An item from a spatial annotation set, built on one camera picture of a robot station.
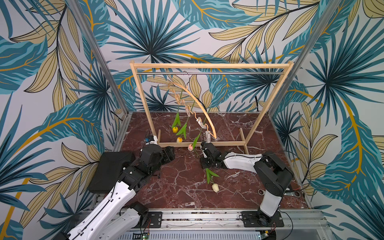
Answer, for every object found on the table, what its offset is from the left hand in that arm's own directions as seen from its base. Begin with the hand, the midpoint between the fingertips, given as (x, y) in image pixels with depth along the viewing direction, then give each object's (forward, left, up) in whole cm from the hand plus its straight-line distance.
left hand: (168, 152), depth 75 cm
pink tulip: (+7, -11, -6) cm, 14 cm away
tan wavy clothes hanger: (+52, -18, -12) cm, 56 cm away
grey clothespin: (+2, -18, +14) cm, 23 cm away
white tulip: (-11, -25, -18) cm, 32 cm away
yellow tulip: (+23, -2, -1) cm, 23 cm away
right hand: (+6, -18, -20) cm, 27 cm away
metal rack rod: (+52, -20, +13) cm, 58 cm away
